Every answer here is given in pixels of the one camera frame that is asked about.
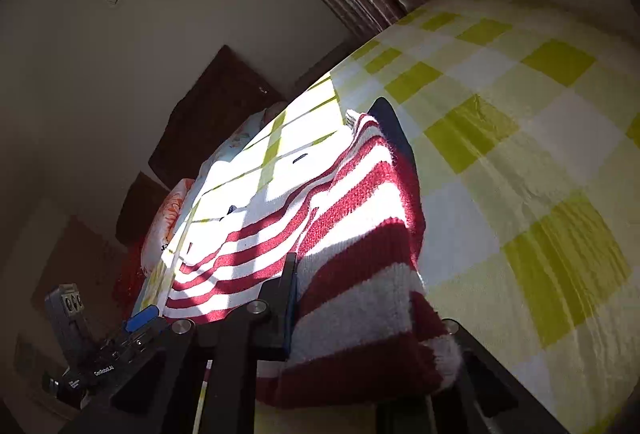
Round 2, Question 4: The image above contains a red white striped knit sweater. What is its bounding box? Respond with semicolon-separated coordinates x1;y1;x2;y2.
164;98;461;408

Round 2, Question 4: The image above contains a red patterned bedding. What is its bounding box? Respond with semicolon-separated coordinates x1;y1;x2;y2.
112;238;145;320

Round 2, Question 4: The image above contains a pink orange floral pillow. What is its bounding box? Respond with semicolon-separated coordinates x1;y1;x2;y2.
140;178;194;276

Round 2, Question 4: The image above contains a dark wooden headboard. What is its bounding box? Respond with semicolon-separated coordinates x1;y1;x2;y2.
115;172;169;248
146;44;289;190

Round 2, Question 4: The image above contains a light blue floral pillow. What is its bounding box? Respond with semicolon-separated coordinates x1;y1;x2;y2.
196;102;286;182

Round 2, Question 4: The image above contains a yellow white checkered bed sheet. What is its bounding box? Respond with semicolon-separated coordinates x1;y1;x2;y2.
131;0;640;434

